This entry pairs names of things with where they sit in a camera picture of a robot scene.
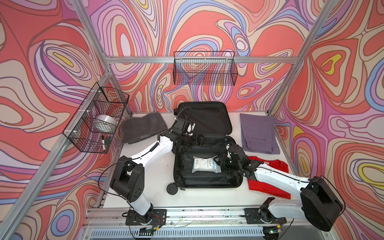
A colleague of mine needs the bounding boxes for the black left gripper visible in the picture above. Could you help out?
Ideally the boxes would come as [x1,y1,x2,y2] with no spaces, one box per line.
[179,133,208,149]

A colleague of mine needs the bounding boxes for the black white suitcase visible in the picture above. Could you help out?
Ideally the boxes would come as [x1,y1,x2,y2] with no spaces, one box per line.
[173,102,243,190]

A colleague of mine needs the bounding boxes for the black wire basket back wall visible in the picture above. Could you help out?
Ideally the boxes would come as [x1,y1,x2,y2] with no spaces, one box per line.
[173,50,238,86]

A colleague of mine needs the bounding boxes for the aluminium front rail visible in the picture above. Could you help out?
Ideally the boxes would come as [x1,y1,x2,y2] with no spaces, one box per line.
[76,206,337,240]

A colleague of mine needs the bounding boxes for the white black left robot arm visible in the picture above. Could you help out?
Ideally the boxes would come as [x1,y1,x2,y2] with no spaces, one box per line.
[110,118,196,217]

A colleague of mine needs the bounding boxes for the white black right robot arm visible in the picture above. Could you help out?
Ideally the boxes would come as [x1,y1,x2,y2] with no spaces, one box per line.
[214,145,344,232]

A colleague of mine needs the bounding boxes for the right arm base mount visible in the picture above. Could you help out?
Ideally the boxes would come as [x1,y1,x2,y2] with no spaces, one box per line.
[244,208,287,225]

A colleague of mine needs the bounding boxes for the silver tape roll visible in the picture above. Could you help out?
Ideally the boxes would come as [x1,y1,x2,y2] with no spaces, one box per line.
[94,115,118,134]

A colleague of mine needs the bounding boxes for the black wire basket wall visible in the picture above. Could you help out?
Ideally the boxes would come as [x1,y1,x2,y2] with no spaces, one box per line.
[63,83,130,154]
[173,50,238,86]

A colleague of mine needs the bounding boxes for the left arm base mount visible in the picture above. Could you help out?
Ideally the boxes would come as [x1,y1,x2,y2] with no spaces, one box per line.
[122,209,167,227]

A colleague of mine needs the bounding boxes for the grey fluffy towel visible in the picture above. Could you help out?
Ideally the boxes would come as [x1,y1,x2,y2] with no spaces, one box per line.
[121,112,168,144]

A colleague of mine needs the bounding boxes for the black marker pen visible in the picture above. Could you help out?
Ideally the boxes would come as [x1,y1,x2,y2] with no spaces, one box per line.
[102,135,106,153]

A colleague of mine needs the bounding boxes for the folded purple jeans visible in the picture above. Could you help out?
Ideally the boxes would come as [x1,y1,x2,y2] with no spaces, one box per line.
[240,114,281,155]

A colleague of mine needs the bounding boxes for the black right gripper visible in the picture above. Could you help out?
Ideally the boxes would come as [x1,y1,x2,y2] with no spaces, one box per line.
[211,152,241,171]

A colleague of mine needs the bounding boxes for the red shirt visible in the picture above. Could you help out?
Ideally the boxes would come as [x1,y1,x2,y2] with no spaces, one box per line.
[247,156,291,200]

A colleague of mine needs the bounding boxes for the white wet wipes pack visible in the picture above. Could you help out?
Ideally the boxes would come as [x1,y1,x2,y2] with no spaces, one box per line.
[192,156,222,174]

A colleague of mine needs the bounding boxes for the black wire basket left wall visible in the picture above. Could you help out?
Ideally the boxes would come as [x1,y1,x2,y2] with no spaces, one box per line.
[63,83,130,154]

